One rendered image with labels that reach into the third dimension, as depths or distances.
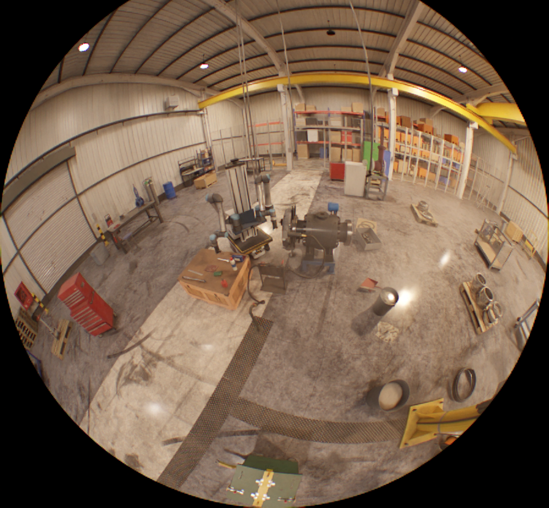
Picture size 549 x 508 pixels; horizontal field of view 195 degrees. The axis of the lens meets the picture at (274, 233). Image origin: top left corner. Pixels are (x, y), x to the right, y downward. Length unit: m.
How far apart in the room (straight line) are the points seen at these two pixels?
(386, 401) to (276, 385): 1.24
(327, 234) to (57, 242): 9.74
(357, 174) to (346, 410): 6.10
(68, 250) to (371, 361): 10.08
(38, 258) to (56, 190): 2.94
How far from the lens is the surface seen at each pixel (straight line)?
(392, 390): 2.12
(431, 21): 9.10
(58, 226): 9.04
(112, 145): 9.56
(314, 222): 2.54
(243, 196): 2.87
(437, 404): 2.99
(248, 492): 2.06
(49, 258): 9.36
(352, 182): 6.14
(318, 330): 2.32
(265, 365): 2.20
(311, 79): 9.78
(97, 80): 10.62
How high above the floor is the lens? 2.15
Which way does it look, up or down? 34 degrees down
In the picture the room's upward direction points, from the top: 6 degrees counter-clockwise
